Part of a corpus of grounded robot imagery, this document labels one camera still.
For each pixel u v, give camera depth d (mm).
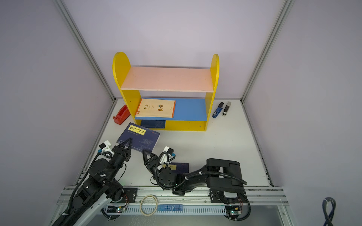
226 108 1076
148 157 694
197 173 512
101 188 539
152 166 602
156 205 710
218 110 1099
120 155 625
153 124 1027
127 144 680
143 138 711
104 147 643
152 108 947
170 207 692
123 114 1035
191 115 921
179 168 811
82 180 620
